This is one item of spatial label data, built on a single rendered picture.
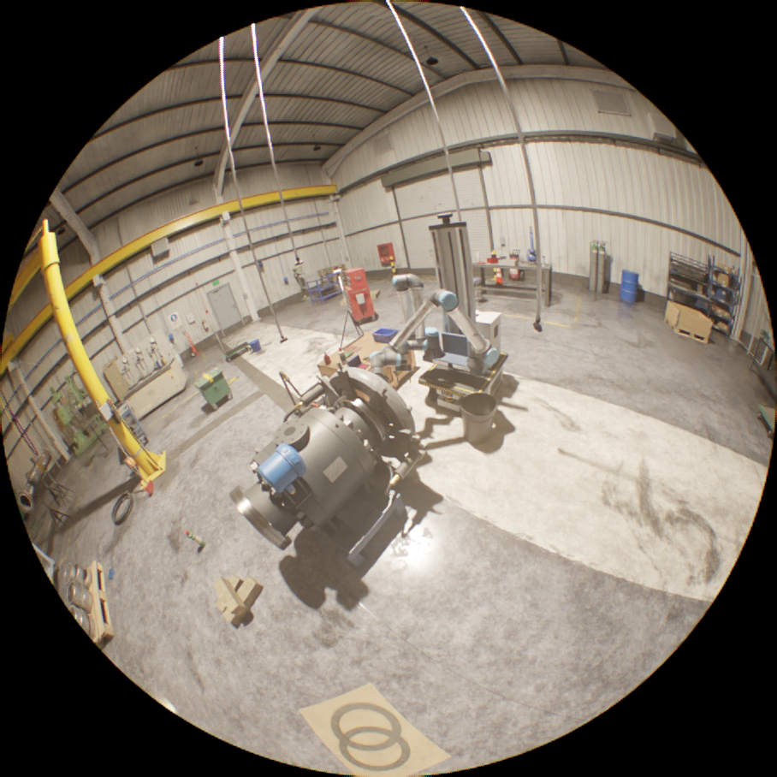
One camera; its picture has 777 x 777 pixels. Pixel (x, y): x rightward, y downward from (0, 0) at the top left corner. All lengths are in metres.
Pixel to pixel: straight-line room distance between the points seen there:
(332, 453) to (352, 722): 1.75
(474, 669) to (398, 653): 0.45
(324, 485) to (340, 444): 0.23
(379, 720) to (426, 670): 0.47
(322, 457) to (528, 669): 1.76
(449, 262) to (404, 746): 3.49
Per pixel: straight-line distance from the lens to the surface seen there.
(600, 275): 8.49
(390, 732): 1.88
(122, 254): 11.98
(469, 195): 9.89
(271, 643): 2.04
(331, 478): 1.29
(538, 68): 10.73
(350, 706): 1.86
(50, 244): 4.73
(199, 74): 8.78
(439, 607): 1.69
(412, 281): 2.10
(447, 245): 2.26
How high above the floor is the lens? 1.68
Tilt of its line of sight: 33 degrees down
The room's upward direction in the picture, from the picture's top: 13 degrees counter-clockwise
